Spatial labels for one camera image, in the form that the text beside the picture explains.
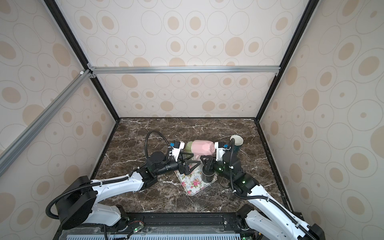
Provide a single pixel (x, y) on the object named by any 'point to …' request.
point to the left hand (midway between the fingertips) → (199, 161)
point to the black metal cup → (207, 173)
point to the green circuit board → (138, 228)
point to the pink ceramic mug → (202, 147)
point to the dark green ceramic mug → (238, 141)
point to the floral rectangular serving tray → (193, 182)
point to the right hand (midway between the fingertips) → (202, 157)
